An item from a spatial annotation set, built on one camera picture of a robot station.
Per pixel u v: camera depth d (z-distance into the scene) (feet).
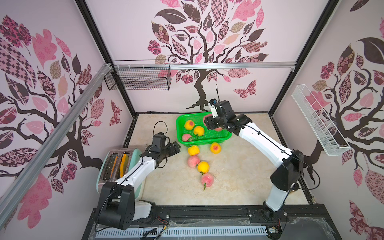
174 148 2.61
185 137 3.20
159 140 2.22
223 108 1.97
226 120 1.96
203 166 2.85
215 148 3.07
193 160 2.87
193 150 3.02
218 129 2.36
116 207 1.34
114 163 2.44
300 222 2.36
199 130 3.33
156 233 2.32
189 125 3.47
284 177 1.65
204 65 3.05
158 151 2.20
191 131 3.56
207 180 2.61
